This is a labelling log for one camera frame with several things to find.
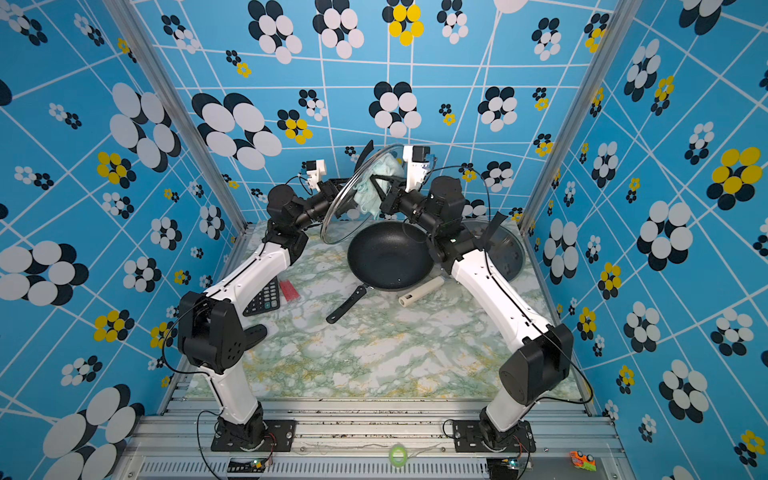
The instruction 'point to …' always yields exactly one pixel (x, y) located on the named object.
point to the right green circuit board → (502, 468)
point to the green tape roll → (398, 455)
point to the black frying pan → (386, 255)
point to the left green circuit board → (251, 465)
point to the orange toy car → (581, 460)
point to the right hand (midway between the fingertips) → (377, 175)
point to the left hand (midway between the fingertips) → (365, 181)
